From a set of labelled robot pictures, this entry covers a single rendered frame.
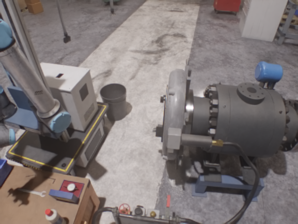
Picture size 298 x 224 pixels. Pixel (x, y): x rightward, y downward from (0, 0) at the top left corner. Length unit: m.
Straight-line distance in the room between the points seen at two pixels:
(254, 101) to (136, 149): 1.29
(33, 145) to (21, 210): 0.71
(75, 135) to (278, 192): 2.05
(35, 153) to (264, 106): 1.94
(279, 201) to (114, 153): 1.69
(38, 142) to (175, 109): 1.36
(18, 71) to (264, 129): 1.55
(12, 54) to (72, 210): 0.99
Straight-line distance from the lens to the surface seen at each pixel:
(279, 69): 1.82
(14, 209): 1.65
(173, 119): 1.33
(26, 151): 2.11
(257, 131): 1.56
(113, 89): 2.53
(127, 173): 2.05
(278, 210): 2.21
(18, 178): 1.77
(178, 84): 1.41
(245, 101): 1.55
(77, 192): 1.51
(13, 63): 1.08
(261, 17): 5.17
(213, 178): 1.80
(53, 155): 1.95
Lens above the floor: 1.78
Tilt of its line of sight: 43 degrees down
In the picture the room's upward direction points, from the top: straight up
